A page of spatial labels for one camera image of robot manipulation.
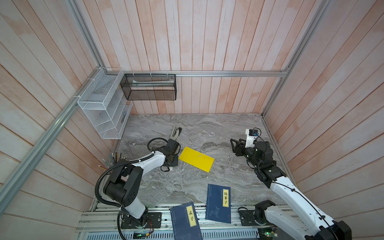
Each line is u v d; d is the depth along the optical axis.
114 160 0.82
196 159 0.95
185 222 0.73
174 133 1.06
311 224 0.42
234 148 0.72
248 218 0.73
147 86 1.04
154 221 0.73
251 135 0.66
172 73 0.95
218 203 0.79
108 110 0.78
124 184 0.45
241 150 0.70
